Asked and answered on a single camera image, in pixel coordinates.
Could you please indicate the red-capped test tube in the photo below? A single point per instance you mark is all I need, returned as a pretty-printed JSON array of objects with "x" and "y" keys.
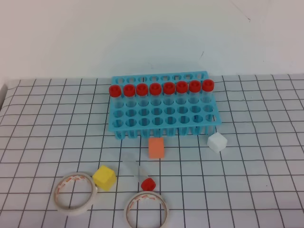
[{"x": 145, "y": 181}]

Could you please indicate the red-capped tube in row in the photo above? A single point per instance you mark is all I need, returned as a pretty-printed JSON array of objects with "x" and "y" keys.
[
  {"x": 169, "y": 91},
  {"x": 194, "y": 91},
  {"x": 142, "y": 93},
  {"x": 181, "y": 91},
  {"x": 155, "y": 92},
  {"x": 129, "y": 94},
  {"x": 116, "y": 101},
  {"x": 207, "y": 90}
]

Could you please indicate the blue test tube rack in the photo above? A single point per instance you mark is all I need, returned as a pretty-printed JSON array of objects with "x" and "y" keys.
[{"x": 164, "y": 119}]

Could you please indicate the orange foam cube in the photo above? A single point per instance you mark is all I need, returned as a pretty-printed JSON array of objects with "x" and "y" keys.
[{"x": 156, "y": 148}]

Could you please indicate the white foam cube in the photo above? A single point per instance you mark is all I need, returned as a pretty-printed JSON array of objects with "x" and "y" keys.
[{"x": 217, "y": 142}]

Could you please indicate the yellow foam cube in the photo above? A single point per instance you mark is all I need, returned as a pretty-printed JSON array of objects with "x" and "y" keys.
[{"x": 104, "y": 178}]

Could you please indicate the right white tape roll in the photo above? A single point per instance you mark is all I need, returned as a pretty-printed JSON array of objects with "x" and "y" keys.
[{"x": 147, "y": 201}]

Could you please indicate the white tape roll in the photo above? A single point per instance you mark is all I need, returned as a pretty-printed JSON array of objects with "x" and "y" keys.
[
  {"x": 147, "y": 201},
  {"x": 74, "y": 194}
]

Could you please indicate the left white tape roll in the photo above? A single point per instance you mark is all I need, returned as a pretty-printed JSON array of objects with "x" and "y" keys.
[{"x": 74, "y": 194}]

